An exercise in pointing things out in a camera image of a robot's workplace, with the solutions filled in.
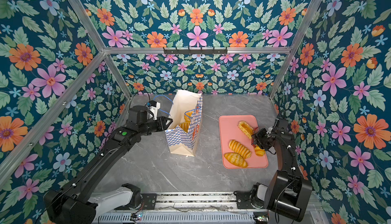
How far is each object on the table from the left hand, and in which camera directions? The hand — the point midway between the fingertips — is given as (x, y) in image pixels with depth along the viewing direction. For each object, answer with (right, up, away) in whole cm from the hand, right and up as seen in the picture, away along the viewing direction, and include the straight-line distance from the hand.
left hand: (172, 117), depth 73 cm
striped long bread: (+36, -19, +15) cm, 44 cm away
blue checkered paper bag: (+6, -8, -4) cm, 11 cm away
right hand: (+43, -11, +11) cm, 46 cm away
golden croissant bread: (+33, -24, +11) cm, 42 cm away
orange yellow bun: (+5, +1, +28) cm, 28 cm away
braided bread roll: (+42, -9, +23) cm, 49 cm away
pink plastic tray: (+36, -12, +26) cm, 46 cm away
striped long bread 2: (+6, -4, -1) cm, 8 cm away
